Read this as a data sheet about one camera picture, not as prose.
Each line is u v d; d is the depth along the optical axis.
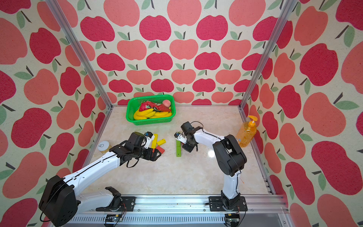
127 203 0.75
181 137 0.87
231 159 0.50
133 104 1.14
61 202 0.40
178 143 0.96
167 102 1.15
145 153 0.73
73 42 0.82
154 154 0.74
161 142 0.98
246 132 0.85
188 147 0.84
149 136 0.75
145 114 1.06
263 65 0.93
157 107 1.02
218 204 0.74
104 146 0.91
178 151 0.93
